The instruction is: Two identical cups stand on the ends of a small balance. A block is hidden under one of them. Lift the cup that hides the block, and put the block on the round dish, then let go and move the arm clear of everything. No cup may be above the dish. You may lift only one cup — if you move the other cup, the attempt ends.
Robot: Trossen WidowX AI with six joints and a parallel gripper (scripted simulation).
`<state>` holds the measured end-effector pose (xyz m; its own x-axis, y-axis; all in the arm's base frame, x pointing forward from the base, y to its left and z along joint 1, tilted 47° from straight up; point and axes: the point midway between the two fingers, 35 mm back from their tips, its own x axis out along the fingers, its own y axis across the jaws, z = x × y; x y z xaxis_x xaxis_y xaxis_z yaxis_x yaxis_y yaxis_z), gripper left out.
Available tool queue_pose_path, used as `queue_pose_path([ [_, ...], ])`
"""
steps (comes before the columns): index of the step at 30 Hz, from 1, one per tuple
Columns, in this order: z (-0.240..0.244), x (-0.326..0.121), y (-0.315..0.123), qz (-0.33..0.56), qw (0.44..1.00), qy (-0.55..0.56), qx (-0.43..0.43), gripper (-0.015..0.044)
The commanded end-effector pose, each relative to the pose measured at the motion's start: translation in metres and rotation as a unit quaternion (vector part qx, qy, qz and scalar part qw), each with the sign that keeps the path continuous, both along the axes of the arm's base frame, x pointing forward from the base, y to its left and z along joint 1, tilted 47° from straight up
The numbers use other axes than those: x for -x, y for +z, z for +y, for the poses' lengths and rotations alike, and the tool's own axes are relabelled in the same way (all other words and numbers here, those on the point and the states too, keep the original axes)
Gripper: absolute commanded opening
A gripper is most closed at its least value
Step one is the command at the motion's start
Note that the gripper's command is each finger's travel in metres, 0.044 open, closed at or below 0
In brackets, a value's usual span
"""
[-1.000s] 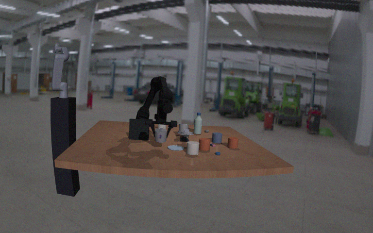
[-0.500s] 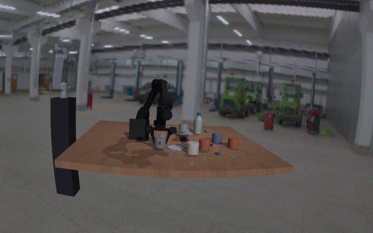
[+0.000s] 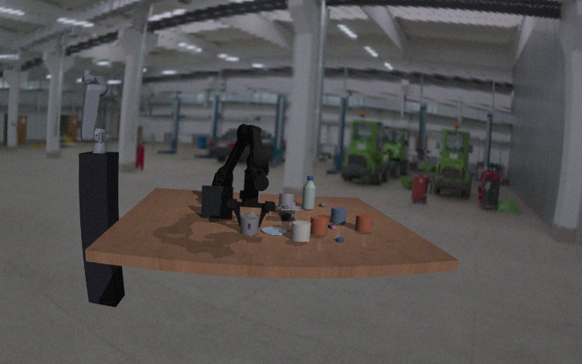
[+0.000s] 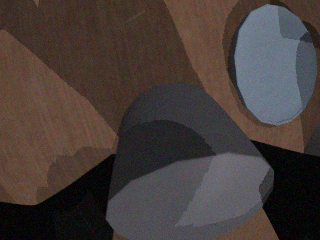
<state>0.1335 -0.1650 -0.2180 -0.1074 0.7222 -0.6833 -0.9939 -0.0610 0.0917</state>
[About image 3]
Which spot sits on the orange-brown cylinder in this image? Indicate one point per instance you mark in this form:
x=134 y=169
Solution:
x=319 y=225
x=363 y=223

